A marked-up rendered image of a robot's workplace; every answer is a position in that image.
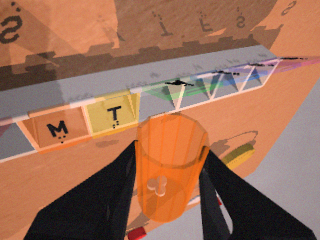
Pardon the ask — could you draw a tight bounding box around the pale pink flat square slab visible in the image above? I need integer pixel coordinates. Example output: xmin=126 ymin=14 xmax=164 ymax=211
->
xmin=189 ymin=195 xmax=200 ymax=204

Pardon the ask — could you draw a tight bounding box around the orange translucent pill bottle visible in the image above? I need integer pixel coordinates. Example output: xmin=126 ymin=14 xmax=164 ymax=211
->
xmin=135 ymin=112 xmax=210 ymax=223

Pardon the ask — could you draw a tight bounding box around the red disk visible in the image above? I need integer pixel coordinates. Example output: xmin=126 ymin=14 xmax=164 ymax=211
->
xmin=127 ymin=227 xmax=147 ymax=240

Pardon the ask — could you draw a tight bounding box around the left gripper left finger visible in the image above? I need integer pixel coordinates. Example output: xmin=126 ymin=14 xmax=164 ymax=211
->
xmin=26 ymin=140 xmax=136 ymax=240

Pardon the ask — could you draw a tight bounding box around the weekly pill organiser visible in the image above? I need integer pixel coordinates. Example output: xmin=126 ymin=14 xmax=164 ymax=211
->
xmin=0 ymin=45 xmax=320 ymax=163

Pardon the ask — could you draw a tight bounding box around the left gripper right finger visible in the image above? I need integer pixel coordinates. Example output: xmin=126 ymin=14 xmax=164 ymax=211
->
xmin=199 ymin=150 xmax=317 ymax=240

